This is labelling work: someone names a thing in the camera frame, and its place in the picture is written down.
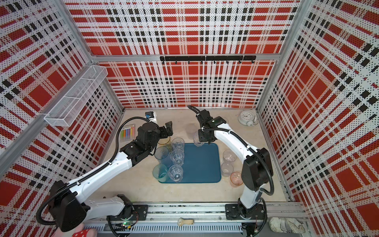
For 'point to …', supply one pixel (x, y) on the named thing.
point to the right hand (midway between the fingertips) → (207, 137)
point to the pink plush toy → (80, 232)
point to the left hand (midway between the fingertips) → (166, 123)
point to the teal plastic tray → (202, 164)
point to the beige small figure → (181, 221)
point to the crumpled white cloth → (285, 224)
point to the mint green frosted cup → (160, 172)
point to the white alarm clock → (247, 118)
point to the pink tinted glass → (236, 179)
